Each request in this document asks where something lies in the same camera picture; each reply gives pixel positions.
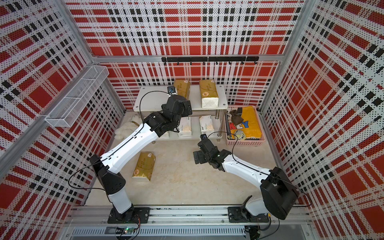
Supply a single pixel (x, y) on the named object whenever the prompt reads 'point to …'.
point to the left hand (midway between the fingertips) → (182, 104)
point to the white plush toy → (125, 128)
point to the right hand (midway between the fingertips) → (205, 152)
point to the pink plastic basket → (244, 142)
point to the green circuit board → (125, 230)
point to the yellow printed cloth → (250, 125)
